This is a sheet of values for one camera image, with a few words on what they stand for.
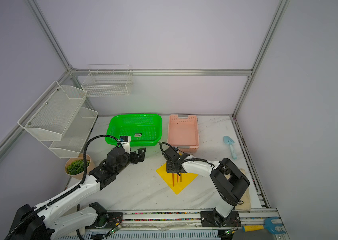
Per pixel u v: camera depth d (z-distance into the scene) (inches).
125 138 27.2
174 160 27.5
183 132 43.8
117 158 23.4
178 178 34.6
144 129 43.7
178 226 28.7
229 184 17.9
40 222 15.6
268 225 28.3
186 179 34.7
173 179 33.9
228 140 41.0
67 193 18.4
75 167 31.5
